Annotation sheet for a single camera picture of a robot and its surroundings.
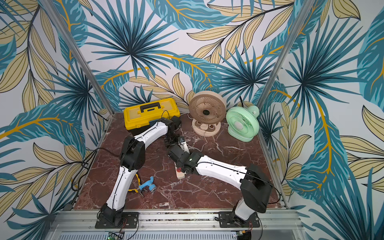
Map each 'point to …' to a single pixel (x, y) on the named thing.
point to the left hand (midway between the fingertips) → (177, 148)
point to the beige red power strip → (180, 174)
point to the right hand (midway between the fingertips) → (183, 155)
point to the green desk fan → (243, 123)
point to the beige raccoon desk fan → (207, 108)
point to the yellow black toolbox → (137, 118)
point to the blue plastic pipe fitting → (149, 183)
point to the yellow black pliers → (137, 190)
